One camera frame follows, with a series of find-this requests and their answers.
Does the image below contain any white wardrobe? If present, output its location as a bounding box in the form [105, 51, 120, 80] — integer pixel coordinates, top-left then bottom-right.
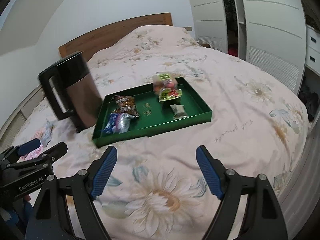
[190, 0, 307, 94]

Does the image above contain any clear dried fruit bag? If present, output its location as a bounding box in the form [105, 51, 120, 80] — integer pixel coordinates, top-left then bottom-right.
[152, 73, 178, 95]

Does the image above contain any green shallow box tray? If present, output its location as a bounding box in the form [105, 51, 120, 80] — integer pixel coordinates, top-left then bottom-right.
[92, 77, 212, 148]

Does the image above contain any white radiator cover cabinet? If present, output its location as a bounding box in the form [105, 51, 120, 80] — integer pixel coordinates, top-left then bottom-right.
[1, 85, 48, 152]

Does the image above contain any pink cartoon snack packet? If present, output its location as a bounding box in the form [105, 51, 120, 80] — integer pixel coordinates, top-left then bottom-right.
[18, 144, 44, 162]

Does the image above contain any silver milk snack packet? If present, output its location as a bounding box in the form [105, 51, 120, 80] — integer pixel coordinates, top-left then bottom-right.
[41, 121, 56, 147]

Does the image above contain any wooden headboard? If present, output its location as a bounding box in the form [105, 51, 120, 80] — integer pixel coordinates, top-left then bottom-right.
[59, 12, 173, 61]

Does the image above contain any olive green candy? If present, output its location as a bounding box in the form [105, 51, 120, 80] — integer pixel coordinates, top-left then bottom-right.
[170, 104, 189, 120]

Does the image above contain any white drawer unit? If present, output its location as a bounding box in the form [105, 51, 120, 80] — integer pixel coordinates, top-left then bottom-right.
[305, 25, 320, 76]

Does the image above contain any pink striped candy packet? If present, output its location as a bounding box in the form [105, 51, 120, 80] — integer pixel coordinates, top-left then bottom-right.
[32, 129, 45, 140]

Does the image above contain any blue silver snack packet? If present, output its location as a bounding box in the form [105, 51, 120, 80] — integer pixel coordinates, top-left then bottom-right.
[103, 113, 134, 134]

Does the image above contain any small green fruit snack pack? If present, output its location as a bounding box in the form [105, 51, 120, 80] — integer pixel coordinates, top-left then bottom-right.
[158, 88, 183, 102]

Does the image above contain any brown nutritious snack packet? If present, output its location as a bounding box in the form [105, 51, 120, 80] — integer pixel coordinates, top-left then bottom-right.
[111, 95, 139, 119]

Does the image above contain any brown black electric kettle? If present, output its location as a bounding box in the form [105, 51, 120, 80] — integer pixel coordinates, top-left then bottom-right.
[38, 51, 103, 133]

